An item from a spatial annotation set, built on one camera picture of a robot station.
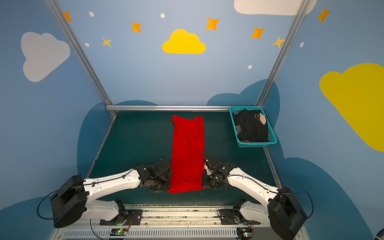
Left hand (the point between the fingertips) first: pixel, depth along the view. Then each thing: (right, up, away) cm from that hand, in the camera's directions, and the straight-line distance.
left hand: (173, 189), depth 80 cm
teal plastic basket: (+63, +26, +18) cm, 71 cm away
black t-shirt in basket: (+51, +35, +19) cm, 65 cm away
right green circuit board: (+36, -18, -8) cm, 41 cm away
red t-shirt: (+7, +10, +13) cm, 18 cm away
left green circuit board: (-25, -17, -9) cm, 32 cm away
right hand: (+17, +3, +1) cm, 17 cm away
